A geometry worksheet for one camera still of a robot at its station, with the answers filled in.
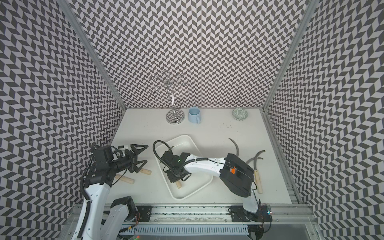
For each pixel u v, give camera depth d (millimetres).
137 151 653
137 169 705
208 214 752
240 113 1118
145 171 847
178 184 782
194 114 1089
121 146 722
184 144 963
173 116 1281
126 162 641
